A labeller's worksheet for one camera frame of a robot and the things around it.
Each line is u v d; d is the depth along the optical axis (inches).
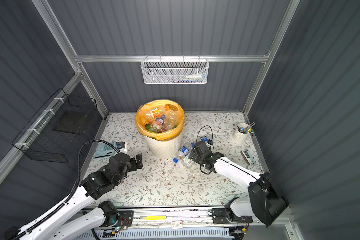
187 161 35.1
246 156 36.8
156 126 32.4
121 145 25.3
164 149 33.0
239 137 38.0
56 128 28.6
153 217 29.2
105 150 37.9
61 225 17.4
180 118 34.2
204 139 39.0
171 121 33.4
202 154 26.1
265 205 15.5
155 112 33.2
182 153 36.3
